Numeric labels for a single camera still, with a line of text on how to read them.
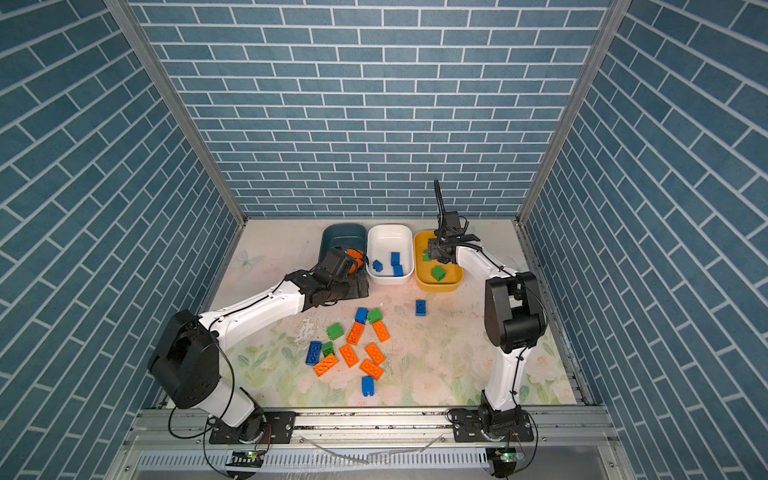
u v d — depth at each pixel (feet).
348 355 2.82
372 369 2.72
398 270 3.38
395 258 3.45
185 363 1.42
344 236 3.67
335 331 2.94
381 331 2.99
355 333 2.92
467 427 2.42
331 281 2.17
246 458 2.37
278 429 2.41
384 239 3.72
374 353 2.84
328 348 2.82
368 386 2.60
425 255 3.51
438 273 3.34
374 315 3.01
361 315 3.00
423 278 3.21
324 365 2.71
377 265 3.41
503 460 2.36
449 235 2.53
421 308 3.07
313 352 2.81
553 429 2.48
